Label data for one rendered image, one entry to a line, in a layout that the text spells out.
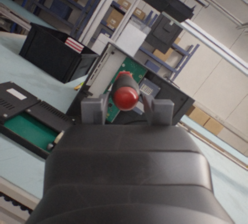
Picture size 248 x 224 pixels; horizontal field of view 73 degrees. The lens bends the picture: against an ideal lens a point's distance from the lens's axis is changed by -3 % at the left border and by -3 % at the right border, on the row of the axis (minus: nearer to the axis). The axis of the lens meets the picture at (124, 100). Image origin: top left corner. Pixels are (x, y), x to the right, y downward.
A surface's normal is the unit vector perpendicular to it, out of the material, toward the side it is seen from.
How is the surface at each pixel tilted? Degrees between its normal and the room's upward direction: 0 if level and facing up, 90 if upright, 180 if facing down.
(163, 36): 97
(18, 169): 0
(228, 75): 90
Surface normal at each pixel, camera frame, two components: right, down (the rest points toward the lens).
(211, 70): -0.06, 0.25
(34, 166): 0.54, -0.80
